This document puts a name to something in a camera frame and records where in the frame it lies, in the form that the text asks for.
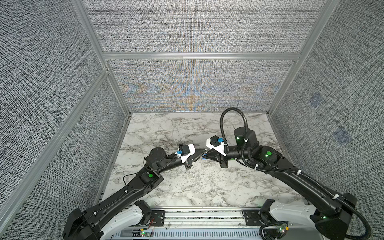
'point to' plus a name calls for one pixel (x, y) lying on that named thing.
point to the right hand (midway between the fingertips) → (204, 152)
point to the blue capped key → (204, 154)
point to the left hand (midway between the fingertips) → (203, 149)
